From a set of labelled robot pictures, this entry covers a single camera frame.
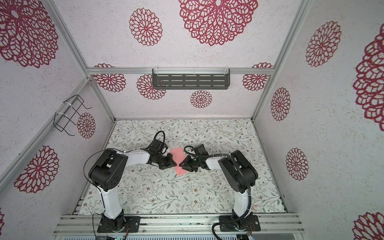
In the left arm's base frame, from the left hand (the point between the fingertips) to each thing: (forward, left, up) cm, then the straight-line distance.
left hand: (176, 166), depth 95 cm
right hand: (0, -2, +4) cm, 5 cm away
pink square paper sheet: (+10, -1, -4) cm, 11 cm away
